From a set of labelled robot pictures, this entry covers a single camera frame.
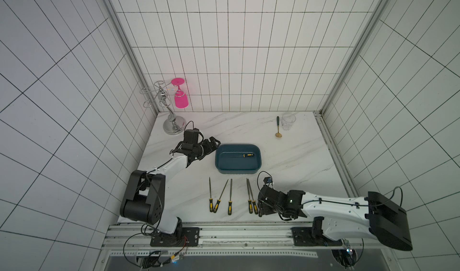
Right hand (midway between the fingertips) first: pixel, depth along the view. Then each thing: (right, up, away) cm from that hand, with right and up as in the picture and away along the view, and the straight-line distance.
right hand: (259, 207), depth 81 cm
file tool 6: (-2, 0, -1) cm, 2 cm away
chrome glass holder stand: (-50, +39, +30) cm, 70 cm away
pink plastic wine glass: (-45, +54, +28) cm, 75 cm away
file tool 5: (-4, +2, +2) cm, 5 cm away
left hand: (-22, +26, +10) cm, 36 cm away
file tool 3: (-19, +2, +1) cm, 19 cm away
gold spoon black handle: (+16, +33, +25) cm, 44 cm away
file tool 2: (-23, +3, +2) cm, 23 cm away
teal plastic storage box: (-11, +20, +16) cm, 28 cm away
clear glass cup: (+23, +42, +29) cm, 56 cm away
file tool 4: (-14, +1, 0) cm, 14 cm away
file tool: (-6, +22, +16) cm, 28 cm away
